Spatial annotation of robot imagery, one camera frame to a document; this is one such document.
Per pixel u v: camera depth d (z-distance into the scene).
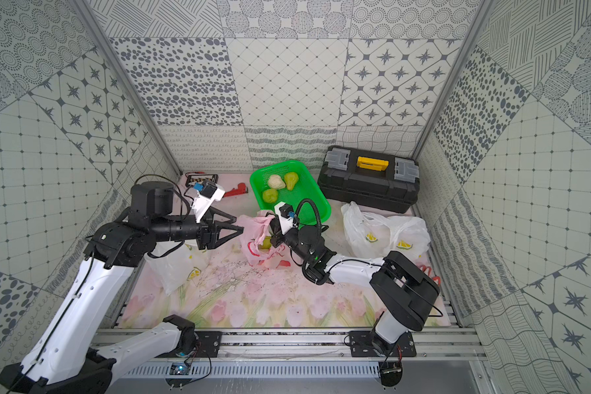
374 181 0.96
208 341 0.74
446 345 0.76
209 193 0.52
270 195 1.06
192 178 1.18
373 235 0.97
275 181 1.11
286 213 0.65
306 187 1.10
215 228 0.52
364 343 0.72
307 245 0.61
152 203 0.46
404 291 0.45
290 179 1.12
